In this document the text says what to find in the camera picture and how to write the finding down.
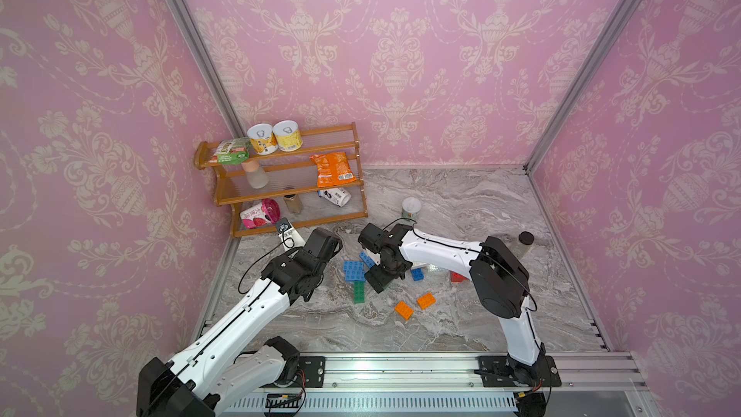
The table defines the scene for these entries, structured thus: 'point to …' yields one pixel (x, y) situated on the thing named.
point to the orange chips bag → (333, 169)
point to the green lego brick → (359, 291)
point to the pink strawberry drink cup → (261, 214)
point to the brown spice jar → (293, 203)
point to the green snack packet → (232, 152)
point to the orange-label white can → (262, 138)
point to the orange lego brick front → (403, 310)
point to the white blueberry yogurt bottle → (338, 196)
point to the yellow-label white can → (288, 135)
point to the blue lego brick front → (418, 274)
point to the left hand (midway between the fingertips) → (308, 249)
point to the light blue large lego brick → (353, 270)
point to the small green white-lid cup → (410, 208)
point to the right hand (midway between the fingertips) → (386, 278)
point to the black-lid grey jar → (523, 243)
